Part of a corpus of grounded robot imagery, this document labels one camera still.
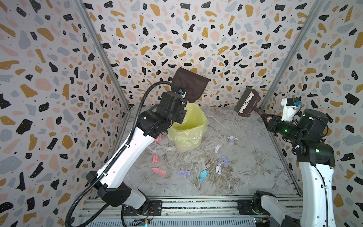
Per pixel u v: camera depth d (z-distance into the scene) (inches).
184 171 33.8
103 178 15.2
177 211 28.9
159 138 39.5
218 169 34.5
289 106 20.8
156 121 16.4
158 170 33.7
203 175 33.6
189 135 29.4
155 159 35.4
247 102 28.7
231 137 40.6
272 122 20.9
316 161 15.7
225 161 35.4
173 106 18.2
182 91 21.5
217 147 37.6
